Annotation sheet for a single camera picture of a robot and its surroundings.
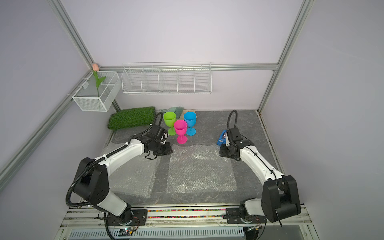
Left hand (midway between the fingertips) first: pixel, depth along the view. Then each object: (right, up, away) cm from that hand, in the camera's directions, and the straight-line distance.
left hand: (171, 152), depth 87 cm
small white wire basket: (-44, +31, -7) cm, 54 cm away
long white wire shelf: (+11, +49, +19) cm, 54 cm away
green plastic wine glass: (-3, +21, +12) cm, 24 cm away
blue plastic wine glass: (+11, +21, +11) cm, 26 cm away
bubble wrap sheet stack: (-19, -15, -1) cm, 25 cm away
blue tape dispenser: (+32, +6, +13) cm, 35 cm away
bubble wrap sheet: (+17, -11, +4) cm, 20 cm away
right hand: (+31, +1, +1) cm, 31 cm away
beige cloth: (+5, +27, +34) cm, 44 cm away
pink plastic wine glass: (+4, +14, +10) cm, 18 cm away
